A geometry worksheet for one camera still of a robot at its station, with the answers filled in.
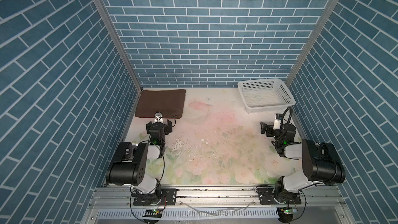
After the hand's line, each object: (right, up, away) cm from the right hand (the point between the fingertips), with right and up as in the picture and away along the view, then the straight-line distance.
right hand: (269, 120), depth 94 cm
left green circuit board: (-64, -41, -22) cm, 79 cm away
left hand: (-67, 0, -1) cm, 67 cm away
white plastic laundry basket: (+2, +17, +21) cm, 27 cm away
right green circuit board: (-1, -40, -22) cm, 46 cm away
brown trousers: (-63, +11, +12) cm, 65 cm away
